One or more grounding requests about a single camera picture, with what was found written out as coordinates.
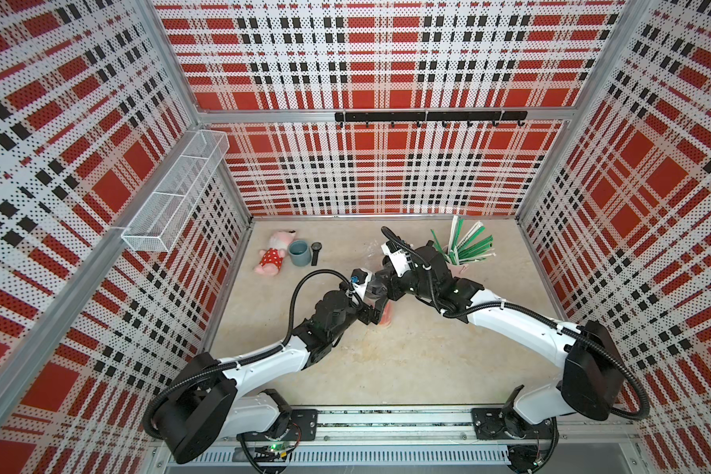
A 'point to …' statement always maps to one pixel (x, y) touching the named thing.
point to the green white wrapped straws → (465, 249)
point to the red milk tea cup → (386, 314)
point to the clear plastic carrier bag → (376, 299)
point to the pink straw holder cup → (458, 270)
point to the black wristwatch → (316, 247)
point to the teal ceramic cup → (299, 254)
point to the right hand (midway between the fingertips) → (381, 275)
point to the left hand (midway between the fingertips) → (379, 287)
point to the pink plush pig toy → (273, 257)
